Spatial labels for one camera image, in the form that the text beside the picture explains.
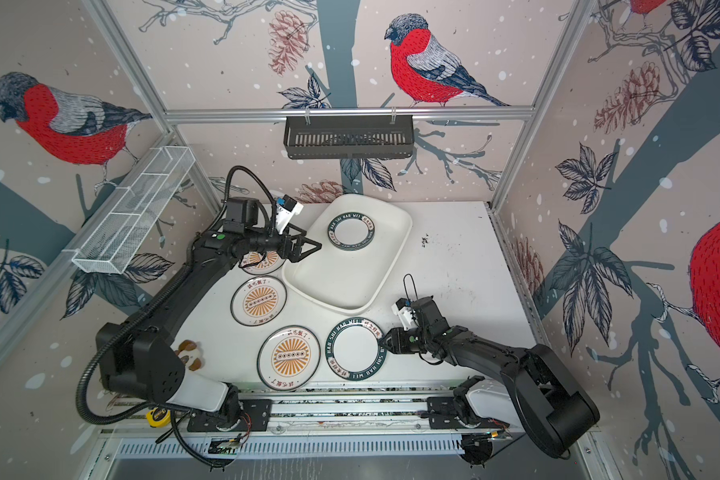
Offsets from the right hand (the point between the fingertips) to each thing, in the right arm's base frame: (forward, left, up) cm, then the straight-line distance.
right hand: (383, 347), depth 84 cm
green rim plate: (+42, +13, +2) cm, 44 cm away
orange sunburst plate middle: (+13, +41, 0) cm, 43 cm away
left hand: (+18, +20, +27) cm, 38 cm away
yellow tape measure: (-20, +54, +4) cm, 58 cm away
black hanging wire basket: (+65, +14, +28) cm, 72 cm away
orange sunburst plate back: (+9, +29, +29) cm, 42 cm away
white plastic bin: (+21, +11, 0) cm, 24 cm away
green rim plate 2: (-1, +9, -1) cm, 9 cm away
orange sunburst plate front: (-4, +27, 0) cm, 27 cm away
